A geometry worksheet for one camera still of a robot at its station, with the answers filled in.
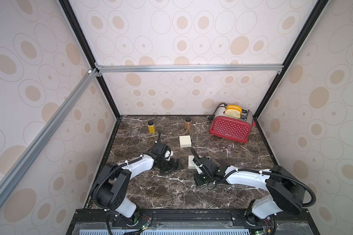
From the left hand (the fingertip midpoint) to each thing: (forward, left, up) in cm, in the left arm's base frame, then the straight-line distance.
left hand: (181, 169), depth 85 cm
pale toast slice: (+33, -33, +14) cm, 49 cm away
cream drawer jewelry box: (+23, -3, -4) cm, 23 cm away
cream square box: (+3, -6, -1) cm, 7 cm away
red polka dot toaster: (+25, -34, +7) cm, 43 cm away
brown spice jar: (+35, -5, +1) cm, 35 cm away
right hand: (-6, -7, -4) cm, 11 cm away
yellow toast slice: (+36, -34, +16) cm, 52 cm away
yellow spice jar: (+31, +21, +2) cm, 37 cm away
